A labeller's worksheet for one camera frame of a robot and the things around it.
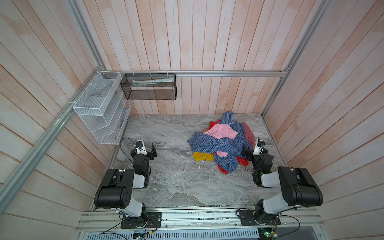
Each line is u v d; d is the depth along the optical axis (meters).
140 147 0.76
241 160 0.90
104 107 0.71
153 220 0.73
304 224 0.73
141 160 0.70
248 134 1.04
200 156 0.96
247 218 0.73
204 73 0.96
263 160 0.68
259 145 0.77
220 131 0.93
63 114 0.62
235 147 0.95
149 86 1.05
